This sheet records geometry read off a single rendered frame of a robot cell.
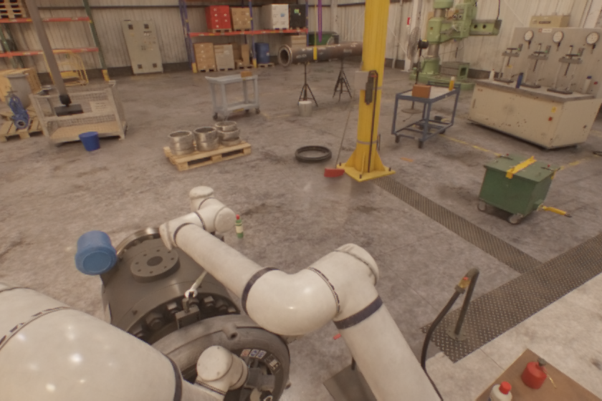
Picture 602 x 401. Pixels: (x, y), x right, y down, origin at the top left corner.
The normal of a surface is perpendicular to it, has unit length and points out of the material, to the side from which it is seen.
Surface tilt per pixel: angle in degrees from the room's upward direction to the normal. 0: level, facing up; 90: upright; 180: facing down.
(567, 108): 90
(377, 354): 58
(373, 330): 50
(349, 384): 0
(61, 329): 16
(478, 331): 0
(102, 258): 90
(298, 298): 35
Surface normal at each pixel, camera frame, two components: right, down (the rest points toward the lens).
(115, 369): 0.71, -0.52
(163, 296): -0.09, -0.85
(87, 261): 0.54, 0.40
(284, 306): -0.21, -0.25
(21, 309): 0.08, -0.96
